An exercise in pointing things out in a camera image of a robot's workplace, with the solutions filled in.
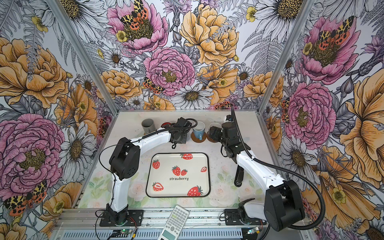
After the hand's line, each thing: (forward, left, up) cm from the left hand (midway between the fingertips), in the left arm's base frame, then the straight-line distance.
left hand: (179, 141), depth 97 cm
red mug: (+13, +10, +2) cm, 17 cm away
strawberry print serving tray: (-19, 0, -6) cm, 20 cm away
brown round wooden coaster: (-9, -18, +17) cm, 26 cm away
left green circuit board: (-46, +23, -6) cm, 52 cm away
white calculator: (-44, 0, -4) cm, 44 cm away
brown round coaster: (+5, -9, -4) cm, 11 cm away
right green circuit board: (-47, -36, -6) cm, 60 cm away
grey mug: (+10, +20, +3) cm, 23 cm away
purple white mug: (+11, -24, +3) cm, 27 cm away
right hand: (-4, -22, +12) cm, 25 cm away
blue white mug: (+5, -13, +5) cm, 15 cm away
